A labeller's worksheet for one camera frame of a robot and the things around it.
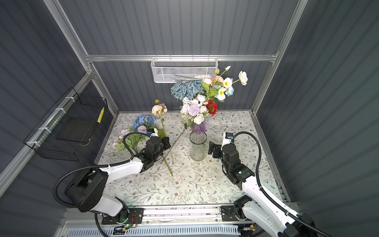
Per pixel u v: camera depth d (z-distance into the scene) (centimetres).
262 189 49
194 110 77
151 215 76
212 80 85
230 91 81
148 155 68
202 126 102
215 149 70
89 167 47
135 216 72
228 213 74
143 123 102
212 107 87
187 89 81
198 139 85
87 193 44
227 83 68
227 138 68
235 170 59
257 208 59
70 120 76
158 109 94
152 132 78
